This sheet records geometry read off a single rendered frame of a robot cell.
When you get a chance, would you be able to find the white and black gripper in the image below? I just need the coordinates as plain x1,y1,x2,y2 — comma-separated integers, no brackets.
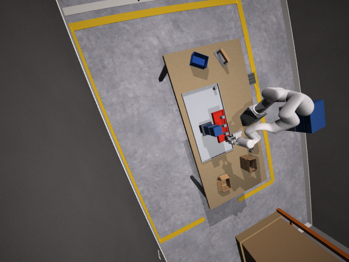
225,136,236,145

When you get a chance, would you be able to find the sanding float with wooden handle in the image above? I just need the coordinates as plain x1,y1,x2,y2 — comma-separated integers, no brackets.
214,48,230,67

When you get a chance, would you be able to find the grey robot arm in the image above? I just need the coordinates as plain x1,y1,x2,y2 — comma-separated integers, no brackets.
231,87,314,149

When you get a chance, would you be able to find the blue open box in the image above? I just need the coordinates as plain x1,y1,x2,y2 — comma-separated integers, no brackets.
190,52,208,69

